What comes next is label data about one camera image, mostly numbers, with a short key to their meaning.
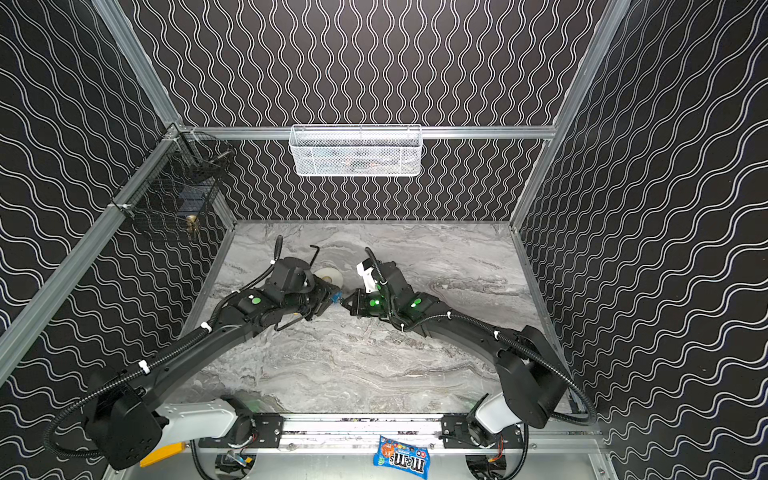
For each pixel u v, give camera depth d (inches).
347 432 29.9
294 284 24.2
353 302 27.6
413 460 27.3
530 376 16.9
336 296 30.9
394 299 24.4
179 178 38.2
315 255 43.3
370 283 28.8
